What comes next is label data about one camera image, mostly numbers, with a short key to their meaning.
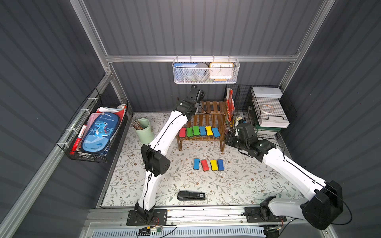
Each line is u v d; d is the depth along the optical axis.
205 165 0.90
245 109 1.21
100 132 0.64
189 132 0.88
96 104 0.78
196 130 0.89
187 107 0.59
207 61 0.89
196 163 0.92
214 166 0.91
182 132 0.88
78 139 0.65
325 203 0.39
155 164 0.58
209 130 0.89
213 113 0.85
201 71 0.88
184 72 0.83
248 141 0.59
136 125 0.91
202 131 0.89
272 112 0.93
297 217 0.52
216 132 0.88
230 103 1.15
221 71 0.89
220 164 0.91
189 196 0.76
